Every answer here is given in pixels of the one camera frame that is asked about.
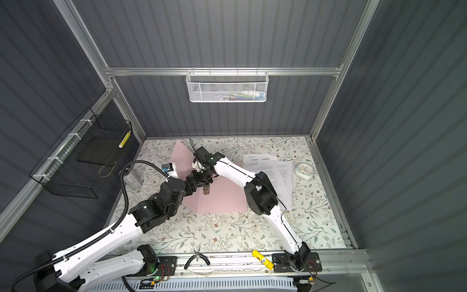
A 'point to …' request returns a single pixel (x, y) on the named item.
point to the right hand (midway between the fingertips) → (193, 186)
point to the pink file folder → (224, 196)
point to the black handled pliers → (196, 254)
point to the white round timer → (304, 171)
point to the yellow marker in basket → (124, 140)
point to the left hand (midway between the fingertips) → (186, 177)
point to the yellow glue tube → (268, 264)
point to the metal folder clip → (206, 190)
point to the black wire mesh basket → (81, 162)
